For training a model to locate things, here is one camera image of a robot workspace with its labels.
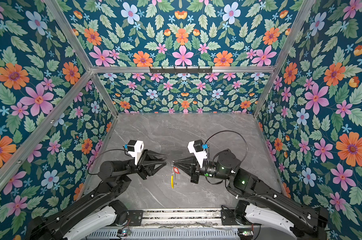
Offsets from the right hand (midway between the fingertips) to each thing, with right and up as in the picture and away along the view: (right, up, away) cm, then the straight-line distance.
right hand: (176, 162), depth 53 cm
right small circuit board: (+32, -37, +17) cm, 52 cm away
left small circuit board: (-28, -38, +17) cm, 50 cm away
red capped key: (0, -4, +4) cm, 5 cm away
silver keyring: (-5, -17, +35) cm, 39 cm away
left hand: (-4, +1, -3) cm, 5 cm away
